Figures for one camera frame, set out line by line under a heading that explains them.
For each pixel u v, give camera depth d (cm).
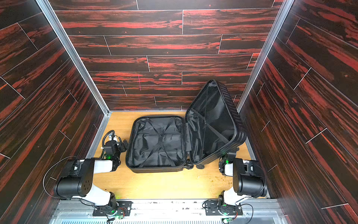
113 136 79
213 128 70
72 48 83
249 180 45
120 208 73
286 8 66
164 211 73
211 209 73
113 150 73
